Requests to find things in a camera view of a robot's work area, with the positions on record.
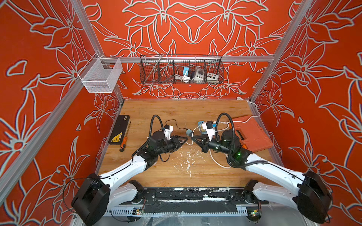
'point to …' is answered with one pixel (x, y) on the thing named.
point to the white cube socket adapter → (212, 77)
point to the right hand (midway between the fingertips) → (189, 140)
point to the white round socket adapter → (199, 74)
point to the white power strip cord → (238, 98)
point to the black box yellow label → (119, 129)
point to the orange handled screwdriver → (123, 145)
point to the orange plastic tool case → (251, 134)
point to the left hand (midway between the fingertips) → (187, 140)
